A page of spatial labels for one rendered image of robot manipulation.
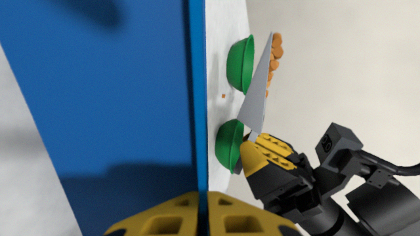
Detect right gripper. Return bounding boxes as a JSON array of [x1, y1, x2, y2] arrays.
[[240, 133, 339, 234]]

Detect blue box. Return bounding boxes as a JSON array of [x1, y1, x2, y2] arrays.
[[0, 0, 209, 236]]

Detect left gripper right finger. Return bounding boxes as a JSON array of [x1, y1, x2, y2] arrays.
[[207, 191, 300, 236]]

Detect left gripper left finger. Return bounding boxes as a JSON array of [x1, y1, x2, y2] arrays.
[[103, 191, 201, 236]]

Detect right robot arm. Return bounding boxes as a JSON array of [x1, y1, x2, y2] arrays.
[[308, 123, 420, 236]]

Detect grey metal scoop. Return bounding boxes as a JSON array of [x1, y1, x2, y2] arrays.
[[233, 33, 273, 175]]

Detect green bowl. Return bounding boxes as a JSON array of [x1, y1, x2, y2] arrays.
[[226, 34, 255, 96], [215, 118, 244, 174]]

